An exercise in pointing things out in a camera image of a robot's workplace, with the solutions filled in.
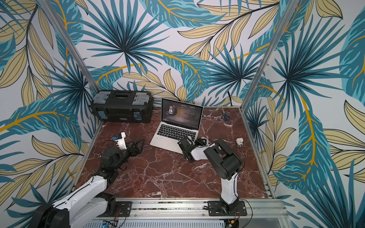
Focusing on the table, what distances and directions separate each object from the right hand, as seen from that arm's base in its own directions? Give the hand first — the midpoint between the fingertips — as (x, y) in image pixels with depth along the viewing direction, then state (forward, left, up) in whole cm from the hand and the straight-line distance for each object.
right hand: (205, 142), depth 96 cm
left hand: (-6, +40, +12) cm, 42 cm away
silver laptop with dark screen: (+18, +18, +3) cm, 25 cm away
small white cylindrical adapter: (0, -23, 0) cm, 23 cm away
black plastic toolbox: (+21, +54, +15) cm, 60 cm away
